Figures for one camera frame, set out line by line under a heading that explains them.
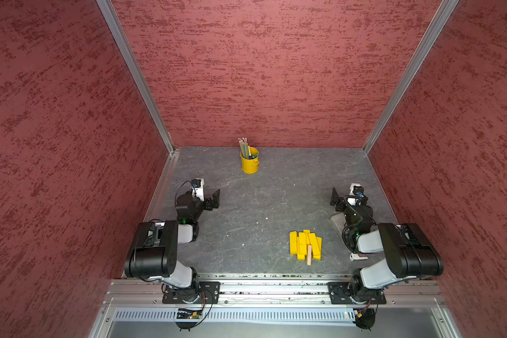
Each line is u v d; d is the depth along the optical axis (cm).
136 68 87
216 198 83
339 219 89
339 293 74
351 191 78
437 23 74
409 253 46
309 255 81
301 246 83
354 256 81
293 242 85
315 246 83
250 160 102
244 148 102
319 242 85
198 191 80
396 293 75
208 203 83
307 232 88
